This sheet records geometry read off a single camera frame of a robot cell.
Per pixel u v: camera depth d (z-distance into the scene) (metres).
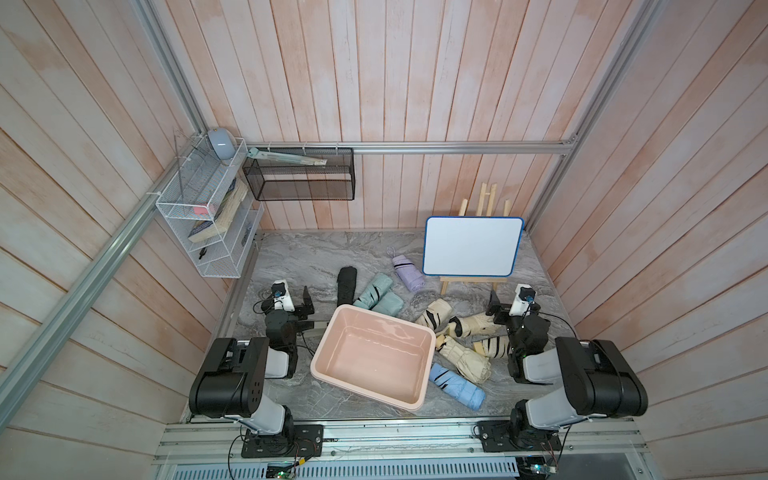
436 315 0.93
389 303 0.97
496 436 0.73
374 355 0.88
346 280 1.03
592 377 0.45
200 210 0.73
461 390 0.78
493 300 0.85
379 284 1.01
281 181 1.07
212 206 0.71
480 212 0.88
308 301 0.84
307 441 0.73
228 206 0.82
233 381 0.45
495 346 0.86
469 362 0.81
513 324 0.79
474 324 0.88
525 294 0.75
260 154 0.91
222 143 0.83
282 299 0.77
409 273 1.04
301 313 0.82
